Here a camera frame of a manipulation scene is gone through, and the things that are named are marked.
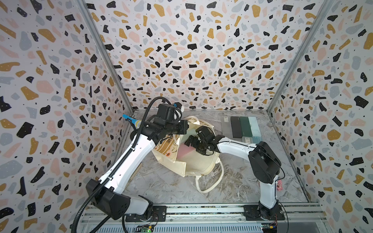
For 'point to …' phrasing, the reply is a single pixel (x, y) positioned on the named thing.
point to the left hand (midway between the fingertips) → (191, 125)
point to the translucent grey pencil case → (227, 126)
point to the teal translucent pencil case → (256, 140)
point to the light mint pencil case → (254, 126)
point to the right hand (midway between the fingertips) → (189, 146)
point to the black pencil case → (236, 126)
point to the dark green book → (245, 126)
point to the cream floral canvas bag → (208, 169)
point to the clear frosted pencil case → (248, 140)
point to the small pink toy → (279, 186)
